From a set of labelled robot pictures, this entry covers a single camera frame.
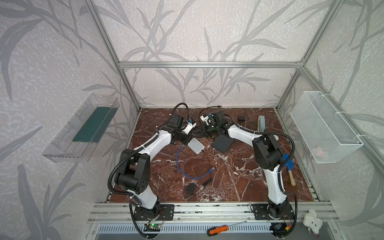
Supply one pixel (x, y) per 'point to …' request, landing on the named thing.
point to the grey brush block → (261, 123)
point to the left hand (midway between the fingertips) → (192, 132)
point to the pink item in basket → (318, 151)
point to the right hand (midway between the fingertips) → (194, 128)
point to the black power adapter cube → (191, 188)
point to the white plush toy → (310, 221)
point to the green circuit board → (152, 227)
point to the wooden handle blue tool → (289, 164)
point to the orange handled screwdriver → (215, 230)
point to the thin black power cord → (211, 173)
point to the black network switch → (222, 143)
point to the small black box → (241, 119)
